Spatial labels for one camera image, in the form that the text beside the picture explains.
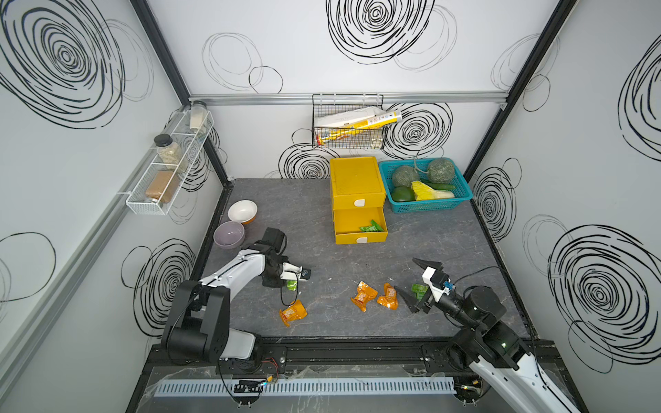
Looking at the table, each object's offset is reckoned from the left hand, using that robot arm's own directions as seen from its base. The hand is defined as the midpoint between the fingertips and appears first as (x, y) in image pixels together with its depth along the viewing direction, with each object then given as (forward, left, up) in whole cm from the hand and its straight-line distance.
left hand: (279, 270), depth 90 cm
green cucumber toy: (+37, -63, +7) cm, 73 cm away
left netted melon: (+40, -48, +10) cm, 64 cm away
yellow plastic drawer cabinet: (+18, -25, +19) cm, 36 cm away
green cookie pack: (-6, -6, +2) cm, 8 cm away
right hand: (-10, -39, +20) cm, 45 cm away
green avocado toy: (+32, -47, +7) cm, 58 cm away
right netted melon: (+41, -63, +12) cm, 77 cm away
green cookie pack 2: (-16, -40, +26) cm, 50 cm away
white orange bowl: (+25, +19, +1) cm, 32 cm away
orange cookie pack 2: (-8, -30, 0) cm, 31 cm away
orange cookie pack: (-14, -7, -1) cm, 15 cm away
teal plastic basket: (+34, -72, +7) cm, 80 cm away
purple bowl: (+13, +21, +1) cm, 25 cm away
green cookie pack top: (+15, -33, +7) cm, 37 cm away
